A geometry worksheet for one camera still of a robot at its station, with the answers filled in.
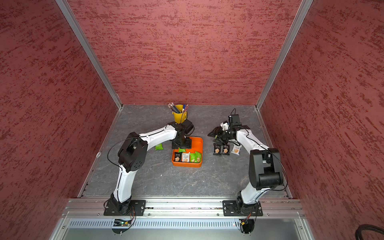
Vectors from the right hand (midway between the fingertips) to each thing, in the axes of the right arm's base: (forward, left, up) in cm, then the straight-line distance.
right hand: (210, 138), depth 88 cm
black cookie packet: (-2, -5, -10) cm, 11 cm away
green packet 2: (-8, +8, -8) cm, 14 cm away
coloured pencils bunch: (+27, +16, 0) cm, 32 cm away
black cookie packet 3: (-7, +20, -9) cm, 23 cm away
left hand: (-2, +17, -9) cm, 19 cm away
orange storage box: (+2, +8, -12) cm, 15 cm away
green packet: (-8, +11, -9) cm, 16 cm away
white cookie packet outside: (-2, -17, -10) cm, 20 cm away
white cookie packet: (-8, +15, -8) cm, 19 cm away
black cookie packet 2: (-2, -11, -10) cm, 15 cm away
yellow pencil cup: (+23, +21, -7) cm, 32 cm away
